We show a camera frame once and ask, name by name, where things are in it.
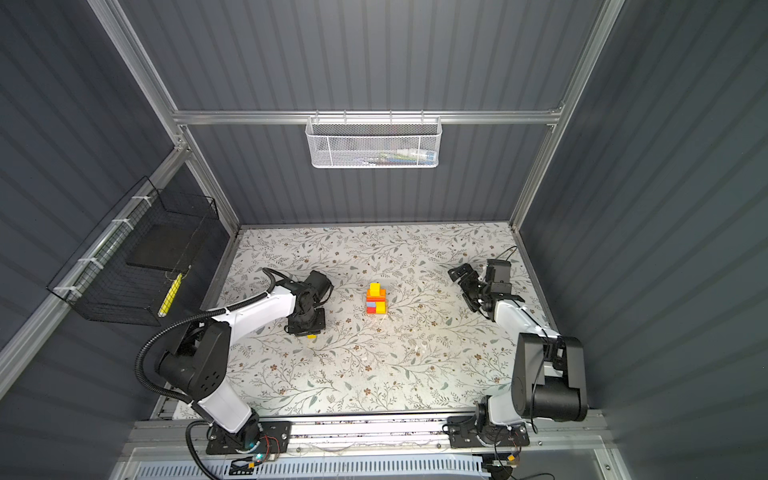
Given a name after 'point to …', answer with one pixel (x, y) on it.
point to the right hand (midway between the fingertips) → (459, 281)
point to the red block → (371, 310)
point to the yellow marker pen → (170, 295)
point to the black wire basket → (129, 267)
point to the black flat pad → (167, 247)
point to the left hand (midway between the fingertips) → (315, 330)
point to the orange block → (376, 298)
